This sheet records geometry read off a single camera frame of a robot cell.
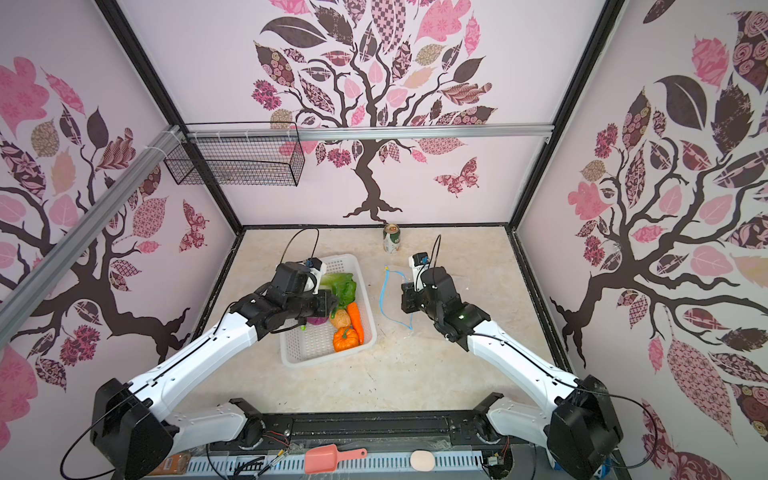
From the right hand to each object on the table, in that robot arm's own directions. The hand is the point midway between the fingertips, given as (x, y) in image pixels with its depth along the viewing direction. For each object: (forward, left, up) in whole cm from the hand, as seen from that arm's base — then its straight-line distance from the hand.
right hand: (404, 282), depth 80 cm
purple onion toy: (-1, +28, -20) cm, 34 cm away
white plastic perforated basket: (-9, +29, -20) cm, 37 cm away
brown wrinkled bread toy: (-4, +19, -14) cm, 24 cm away
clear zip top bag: (+3, +4, -17) cm, 18 cm away
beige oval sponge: (-39, -3, -19) cm, 43 cm away
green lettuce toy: (+4, +18, -9) cm, 21 cm away
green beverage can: (+27, +3, -11) cm, 29 cm away
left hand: (-5, +18, -3) cm, 19 cm away
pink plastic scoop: (-38, +20, -19) cm, 47 cm away
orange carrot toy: (-3, +15, -16) cm, 22 cm away
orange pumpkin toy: (-9, +17, -15) cm, 25 cm away
